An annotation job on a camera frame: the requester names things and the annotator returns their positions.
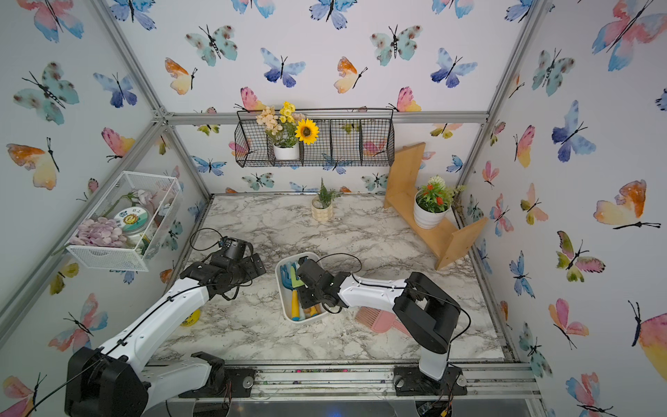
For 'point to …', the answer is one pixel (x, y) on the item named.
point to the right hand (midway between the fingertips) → (303, 293)
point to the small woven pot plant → (322, 205)
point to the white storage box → (287, 294)
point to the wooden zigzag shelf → (446, 242)
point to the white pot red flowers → (432, 201)
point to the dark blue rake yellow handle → (291, 279)
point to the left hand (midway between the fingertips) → (255, 267)
